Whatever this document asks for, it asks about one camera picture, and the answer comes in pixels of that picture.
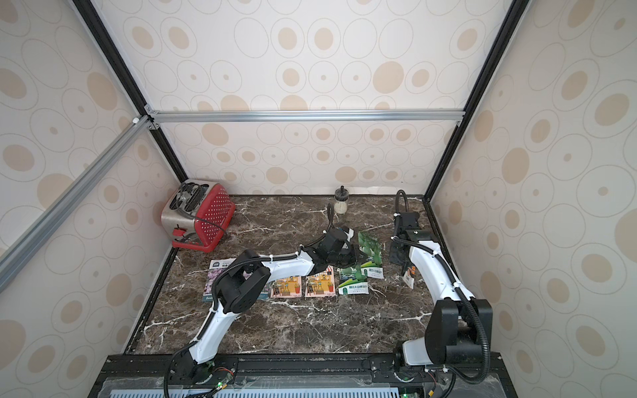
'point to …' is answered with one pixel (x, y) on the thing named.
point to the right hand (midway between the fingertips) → (415, 259)
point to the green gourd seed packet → (353, 287)
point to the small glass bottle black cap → (341, 201)
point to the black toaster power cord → (211, 224)
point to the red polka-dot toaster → (197, 214)
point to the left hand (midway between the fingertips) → (378, 258)
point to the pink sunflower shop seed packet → (287, 287)
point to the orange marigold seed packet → (409, 275)
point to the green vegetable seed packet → (371, 248)
